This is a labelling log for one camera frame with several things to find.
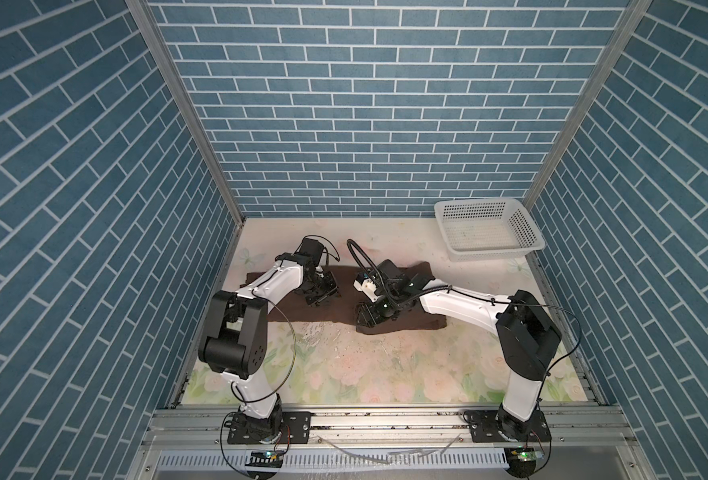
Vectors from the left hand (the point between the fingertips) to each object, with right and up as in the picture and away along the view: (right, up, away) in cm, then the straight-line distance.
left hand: (340, 294), depth 91 cm
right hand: (+6, -5, -6) cm, 10 cm away
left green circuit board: (-16, -37, -19) cm, 45 cm away
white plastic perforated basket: (+56, +22, +28) cm, 67 cm away
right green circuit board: (+46, -37, -19) cm, 62 cm away
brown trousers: (+1, -3, -1) cm, 4 cm away
